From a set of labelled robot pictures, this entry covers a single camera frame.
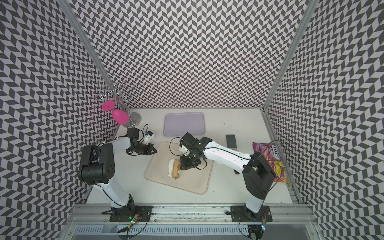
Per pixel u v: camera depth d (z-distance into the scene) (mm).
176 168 842
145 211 723
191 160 683
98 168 487
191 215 742
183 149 757
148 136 902
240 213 723
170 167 863
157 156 917
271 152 921
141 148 829
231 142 1041
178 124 1083
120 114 978
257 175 439
